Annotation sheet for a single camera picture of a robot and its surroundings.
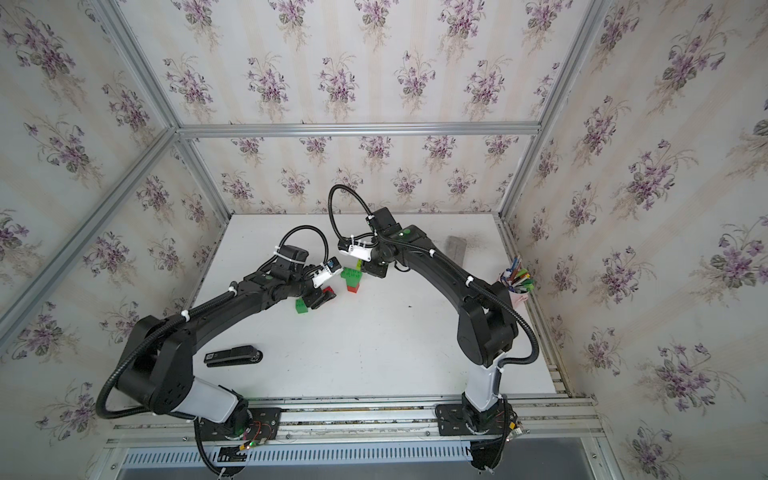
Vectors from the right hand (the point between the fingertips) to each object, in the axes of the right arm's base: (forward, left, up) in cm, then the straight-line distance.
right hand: (373, 258), depth 86 cm
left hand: (-5, +14, -7) cm, 16 cm away
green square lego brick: (-9, +22, -13) cm, 27 cm away
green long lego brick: (-1, +7, -8) cm, 11 cm away
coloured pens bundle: (-2, -44, -7) cm, 44 cm away
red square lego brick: (-1, +7, -16) cm, 17 cm away
